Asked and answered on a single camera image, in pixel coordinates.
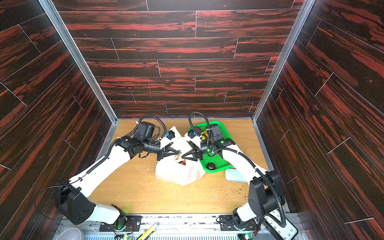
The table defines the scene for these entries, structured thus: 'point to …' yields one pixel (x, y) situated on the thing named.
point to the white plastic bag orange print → (177, 169)
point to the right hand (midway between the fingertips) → (185, 151)
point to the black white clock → (289, 232)
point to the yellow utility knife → (145, 235)
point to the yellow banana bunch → (205, 133)
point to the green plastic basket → (216, 160)
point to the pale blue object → (232, 174)
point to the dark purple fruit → (210, 166)
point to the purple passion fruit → (198, 128)
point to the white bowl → (70, 233)
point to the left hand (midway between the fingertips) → (178, 151)
